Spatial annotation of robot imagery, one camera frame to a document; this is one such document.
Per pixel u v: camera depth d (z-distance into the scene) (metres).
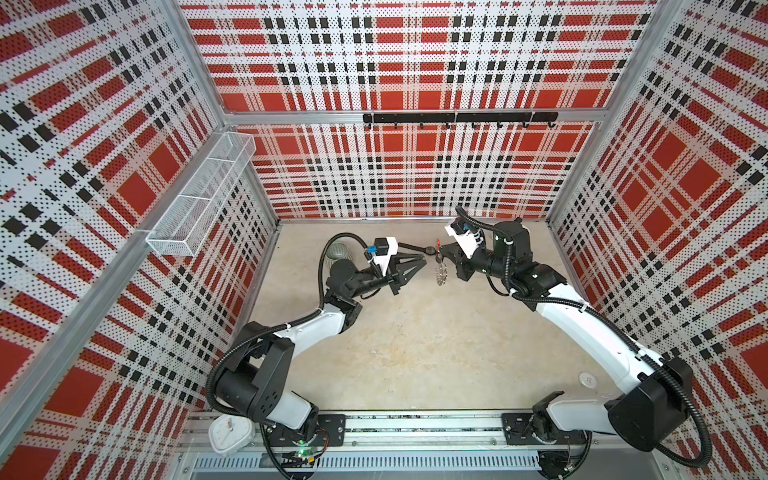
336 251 1.08
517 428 0.74
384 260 0.64
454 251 0.66
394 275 0.66
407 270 0.70
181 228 0.89
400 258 0.70
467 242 0.63
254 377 0.44
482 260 0.64
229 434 0.71
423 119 0.89
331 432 0.73
